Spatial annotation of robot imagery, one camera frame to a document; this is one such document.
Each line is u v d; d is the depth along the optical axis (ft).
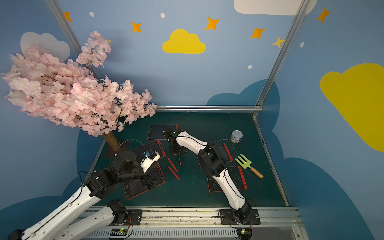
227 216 2.47
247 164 3.11
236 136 3.34
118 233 2.40
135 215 2.47
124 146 3.31
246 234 2.40
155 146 3.35
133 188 2.75
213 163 1.96
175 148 2.93
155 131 3.62
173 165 3.05
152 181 1.98
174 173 2.96
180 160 3.13
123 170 1.74
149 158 1.95
